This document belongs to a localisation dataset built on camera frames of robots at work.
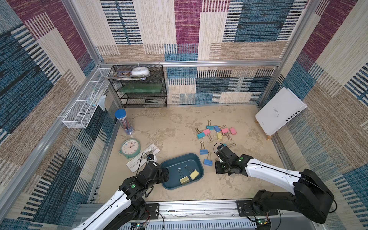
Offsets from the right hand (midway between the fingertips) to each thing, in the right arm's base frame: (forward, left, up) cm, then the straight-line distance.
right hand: (216, 166), depth 86 cm
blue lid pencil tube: (+40, +67, +2) cm, 78 cm away
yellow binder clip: (+22, -6, -1) cm, 23 cm away
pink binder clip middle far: (+25, -10, -1) cm, 27 cm away
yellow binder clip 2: (-7, +19, -2) cm, 20 cm away
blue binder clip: (+28, -5, -1) cm, 28 cm away
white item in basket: (+23, +62, +31) cm, 73 cm away
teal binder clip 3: (+16, -9, -3) cm, 18 cm away
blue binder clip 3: (+3, +4, -1) cm, 5 cm away
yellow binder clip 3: (-4, +13, 0) cm, 14 cm away
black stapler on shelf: (+49, +44, +8) cm, 66 cm away
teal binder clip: (+31, 0, -3) cm, 32 cm away
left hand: (-4, +30, +4) cm, 30 cm away
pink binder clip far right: (+27, -16, -3) cm, 32 cm away
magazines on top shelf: (+47, +54, +32) cm, 78 cm away
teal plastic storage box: (-2, +19, -2) cm, 19 cm away
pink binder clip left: (+25, +3, -1) cm, 25 cm away
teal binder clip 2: (+23, +7, -2) cm, 24 cm away
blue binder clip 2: (+12, +6, -4) cm, 14 cm away
